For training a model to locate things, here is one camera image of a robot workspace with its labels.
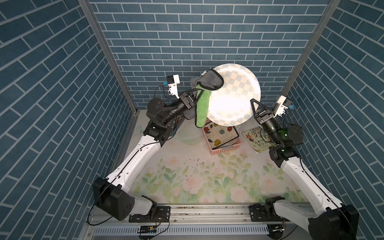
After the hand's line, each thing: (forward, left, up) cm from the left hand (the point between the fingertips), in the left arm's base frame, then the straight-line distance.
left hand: (209, 92), depth 55 cm
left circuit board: (-37, +28, -55) cm, 72 cm away
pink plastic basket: (+4, -14, -47) cm, 49 cm away
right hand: (0, -18, -5) cm, 18 cm away
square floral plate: (+14, -10, -48) cm, 51 cm away
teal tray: (+26, +18, -49) cm, 58 cm away
